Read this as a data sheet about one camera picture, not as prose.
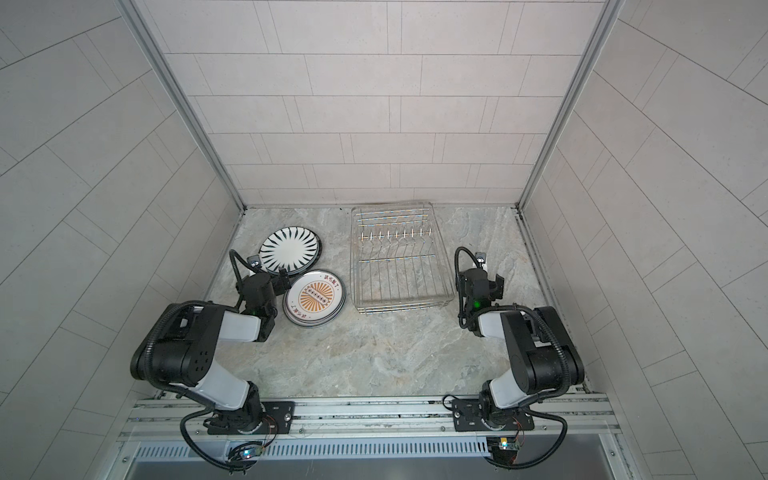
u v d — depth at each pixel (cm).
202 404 52
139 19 72
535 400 50
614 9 70
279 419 71
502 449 68
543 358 44
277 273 91
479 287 71
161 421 72
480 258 79
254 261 78
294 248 102
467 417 71
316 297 89
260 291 69
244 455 64
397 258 99
